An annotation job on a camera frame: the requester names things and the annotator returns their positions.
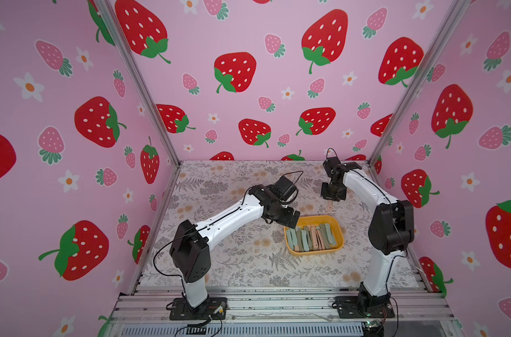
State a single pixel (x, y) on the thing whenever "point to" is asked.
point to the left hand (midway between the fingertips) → (289, 219)
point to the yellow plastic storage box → (314, 234)
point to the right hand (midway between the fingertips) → (339, 198)
